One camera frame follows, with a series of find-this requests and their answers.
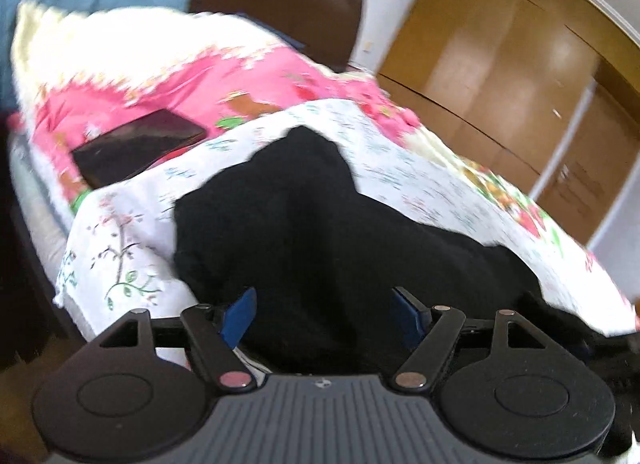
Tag black pants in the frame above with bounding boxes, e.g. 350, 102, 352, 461
174, 126, 631, 376

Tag brown wooden wardrobe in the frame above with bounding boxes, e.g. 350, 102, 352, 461
378, 0, 639, 243

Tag floral white bed quilt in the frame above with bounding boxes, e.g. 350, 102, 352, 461
11, 0, 639, 340

